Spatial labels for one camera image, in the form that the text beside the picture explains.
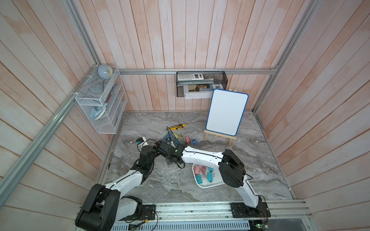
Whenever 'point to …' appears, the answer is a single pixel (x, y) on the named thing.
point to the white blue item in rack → (96, 112)
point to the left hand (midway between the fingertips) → (157, 145)
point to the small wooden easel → (231, 137)
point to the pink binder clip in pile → (188, 140)
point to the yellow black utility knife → (177, 127)
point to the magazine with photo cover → (200, 91)
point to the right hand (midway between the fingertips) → (171, 156)
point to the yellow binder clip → (176, 135)
